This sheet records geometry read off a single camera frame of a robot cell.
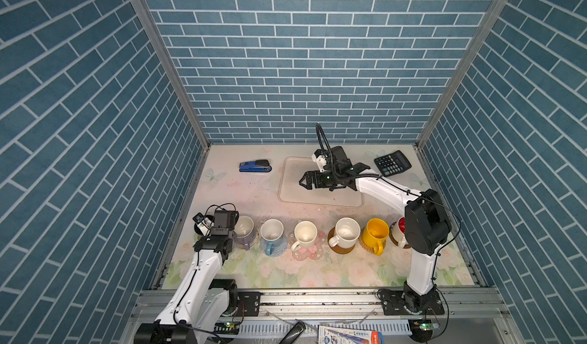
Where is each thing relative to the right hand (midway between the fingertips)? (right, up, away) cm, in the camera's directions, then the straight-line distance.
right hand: (306, 179), depth 90 cm
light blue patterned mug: (-13, -20, -4) cm, 24 cm away
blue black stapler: (-24, +5, +19) cm, 30 cm away
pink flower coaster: (+3, -27, -5) cm, 28 cm away
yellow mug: (+27, -20, -3) cm, 34 cm away
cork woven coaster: (+23, -25, -4) cm, 35 cm away
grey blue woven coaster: (-10, -25, -4) cm, 28 cm away
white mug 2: (+16, -20, -2) cm, 26 cm away
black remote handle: (-4, -43, -24) cm, 50 cm away
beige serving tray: (-7, -6, +14) cm, 17 cm away
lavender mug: (-25, -19, -2) cm, 31 cm away
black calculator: (+43, +7, +22) cm, 49 cm away
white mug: (0, -21, -3) cm, 21 cm away
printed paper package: (+7, -45, -22) cm, 51 cm away
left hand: (-31, -20, -5) cm, 37 cm away
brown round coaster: (+11, -26, -5) cm, 28 cm away
